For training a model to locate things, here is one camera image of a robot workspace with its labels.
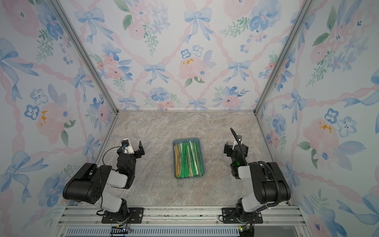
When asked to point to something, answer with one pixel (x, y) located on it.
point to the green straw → (188, 159)
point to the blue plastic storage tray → (176, 158)
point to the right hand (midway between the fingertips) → (236, 142)
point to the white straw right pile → (194, 157)
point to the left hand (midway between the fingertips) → (133, 146)
